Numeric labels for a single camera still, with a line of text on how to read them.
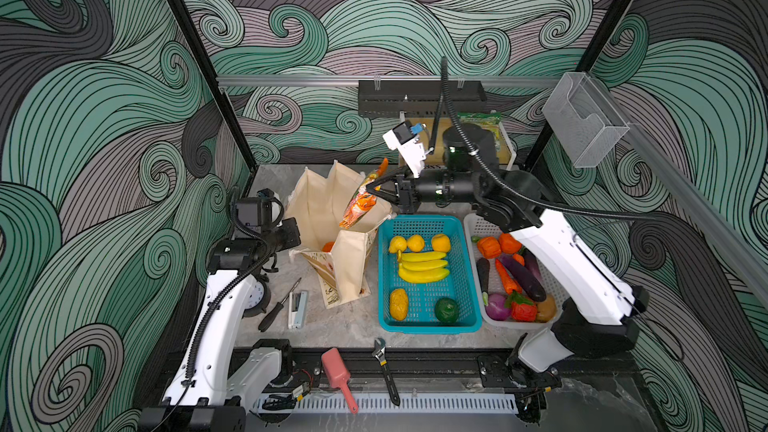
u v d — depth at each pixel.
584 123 0.78
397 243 0.92
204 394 0.37
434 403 0.70
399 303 0.80
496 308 0.78
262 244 0.52
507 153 0.76
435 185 0.46
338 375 0.71
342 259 0.76
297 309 0.81
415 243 0.92
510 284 0.81
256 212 0.53
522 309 0.76
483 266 0.88
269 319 0.81
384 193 0.53
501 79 0.95
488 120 0.82
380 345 0.77
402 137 0.46
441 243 0.92
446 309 0.79
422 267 0.88
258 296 0.84
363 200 0.54
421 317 0.83
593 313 0.40
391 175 0.48
